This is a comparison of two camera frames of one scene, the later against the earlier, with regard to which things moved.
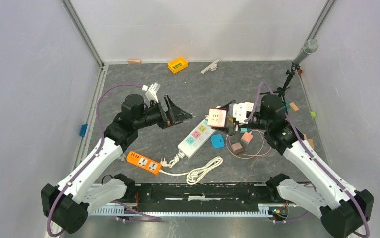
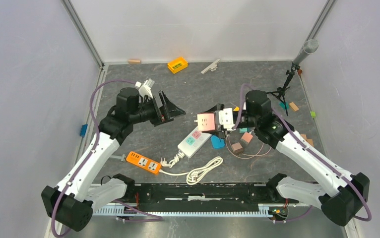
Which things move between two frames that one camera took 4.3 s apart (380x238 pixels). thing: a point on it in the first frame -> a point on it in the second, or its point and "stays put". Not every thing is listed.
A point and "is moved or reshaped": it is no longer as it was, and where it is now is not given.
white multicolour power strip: [193, 142] stays put
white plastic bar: [212, 67] stays put
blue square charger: [218, 141] stays put
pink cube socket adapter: [217, 117] is moved or reshaped
